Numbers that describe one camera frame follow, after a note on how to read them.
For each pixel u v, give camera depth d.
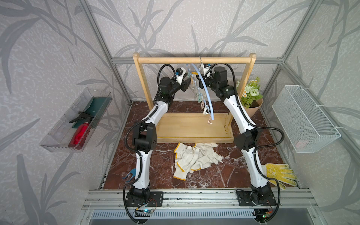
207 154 0.87
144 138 0.59
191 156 0.85
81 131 0.60
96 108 0.70
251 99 0.84
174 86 0.78
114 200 0.75
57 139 0.59
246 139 0.59
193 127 1.04
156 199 0.73
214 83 0.72
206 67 0.73
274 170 0.83
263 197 0.64
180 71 0.73
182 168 0.83
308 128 0.61
